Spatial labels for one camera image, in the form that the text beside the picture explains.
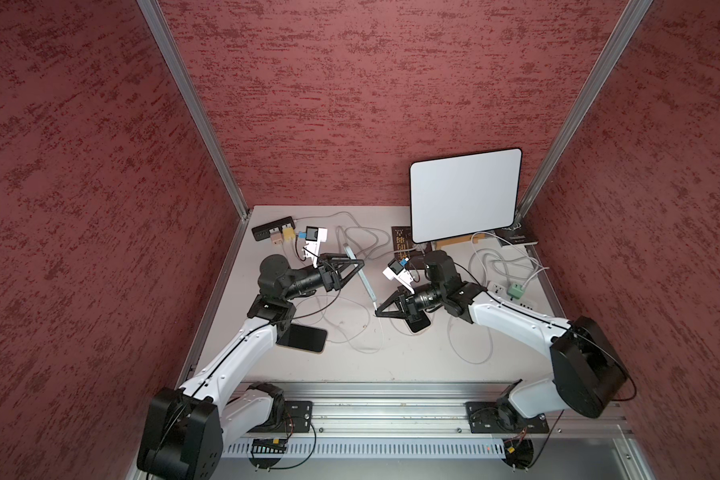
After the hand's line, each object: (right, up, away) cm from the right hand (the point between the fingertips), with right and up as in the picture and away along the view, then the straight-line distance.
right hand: (379, 319), depth 73 cm
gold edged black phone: (-14, +1, -15) cm, 21 cm away
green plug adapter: (+44, +4, +19) cm, 48 cm away
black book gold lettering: (+10, +20, +38) cm, 44 cm away
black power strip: (-43, +22, +37) cm, 61 cm away
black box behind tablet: (+56, +22, +43) cm, 74 cm away
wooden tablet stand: (+27, +19, +33) cm, 47 cm away
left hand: (-5, +14, -3) cm, 15 cm away
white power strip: (+47, 0, +20) cm, 51 cm away
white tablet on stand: (+31, +35, +28) cm, 55 cm away
